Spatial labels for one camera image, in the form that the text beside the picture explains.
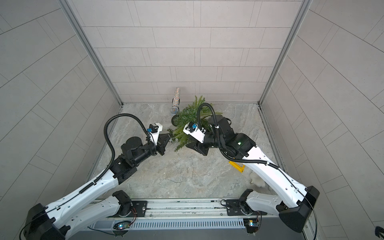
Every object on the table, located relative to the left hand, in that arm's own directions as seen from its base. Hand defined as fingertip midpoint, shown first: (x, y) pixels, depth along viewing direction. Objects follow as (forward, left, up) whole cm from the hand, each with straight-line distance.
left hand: (174, 134), depth 71 cm
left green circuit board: (-34, +21, -21) cm, 45 cm away
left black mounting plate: (-27, +16, -23) cm, 39 cm away
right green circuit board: (-33, -37, -24) cm, 55 cm away
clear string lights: (-11, -5, -25) cm, 27 cm away
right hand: (-6, -8, +3) cm, 10 cm away
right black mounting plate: (-28, -28, -15) cm, 42 cm away
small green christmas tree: (+12, -7, +2) cm, 14 cm away
